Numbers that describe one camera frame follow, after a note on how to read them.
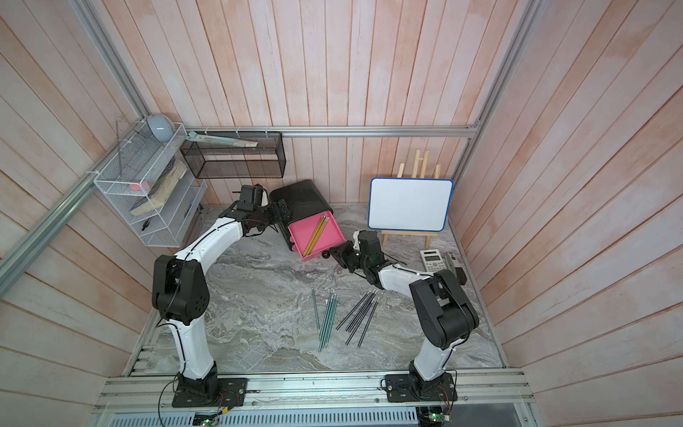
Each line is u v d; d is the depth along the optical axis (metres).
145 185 0.71
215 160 1.05
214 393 0.67
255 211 0.76
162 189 0.80
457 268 0.95
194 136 0.91
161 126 0.82
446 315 0.48
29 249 0.54
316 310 0.90
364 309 0.88
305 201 0.97
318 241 0.95
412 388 0.66
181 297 0.52
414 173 0.92
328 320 0.86
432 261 1.01
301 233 0.94
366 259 0.73
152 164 0.82
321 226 0.96
